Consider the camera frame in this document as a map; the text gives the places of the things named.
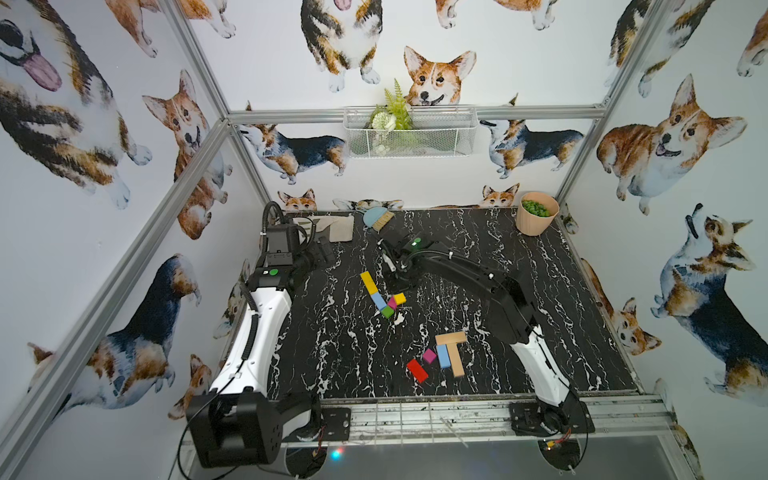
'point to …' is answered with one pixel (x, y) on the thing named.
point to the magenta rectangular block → (391, 303)
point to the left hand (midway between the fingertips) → (321, 243)
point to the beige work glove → (342, 227)
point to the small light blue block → (378, 300)
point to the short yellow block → (369, 282)
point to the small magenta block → (429, 356)
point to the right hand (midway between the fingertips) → (389, 290)
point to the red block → (420, 374)
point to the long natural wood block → (451, 340)
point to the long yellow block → (400, 298)
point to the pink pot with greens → (535, 213)
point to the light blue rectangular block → (443, 356)
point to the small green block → (387, 312)
